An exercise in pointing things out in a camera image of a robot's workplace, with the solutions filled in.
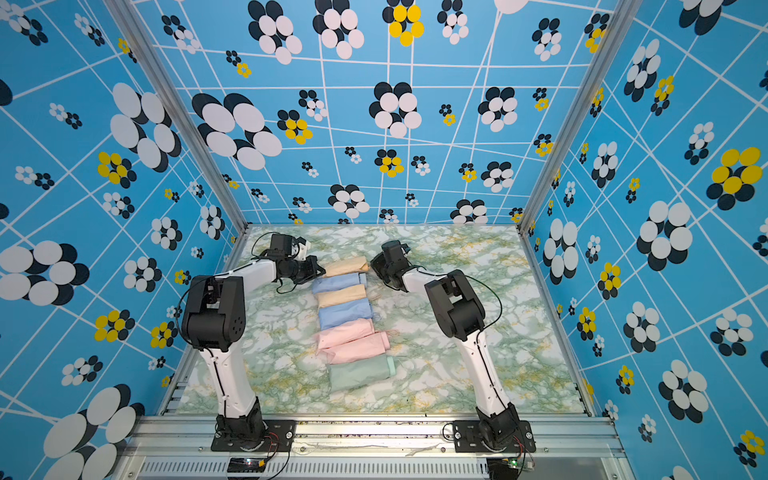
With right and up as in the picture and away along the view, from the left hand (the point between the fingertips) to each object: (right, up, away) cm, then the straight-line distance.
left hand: (328, 268), depth 101 cm
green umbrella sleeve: (+11, -28, -21) cm, 37 cm away
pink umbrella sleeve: (+3, -19, -15) cm, 25 cm away
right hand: (+15, +3, +6) cm, 16 cm away
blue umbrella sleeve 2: (+12, -12, -9) cm, 20 cm away
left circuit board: (-14, -47, -29) cm, 57 cm away
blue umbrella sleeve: (-1, -5, -3) cm, 6 cm away
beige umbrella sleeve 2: (+1, -10, -5) cm, 11 cm away
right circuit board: (+49, -46, -31) cm, 74 cm away
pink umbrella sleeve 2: (+16, -22, -15) cm, 31 cm away
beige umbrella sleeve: (+6, +1, +1) cm, 6 cm away
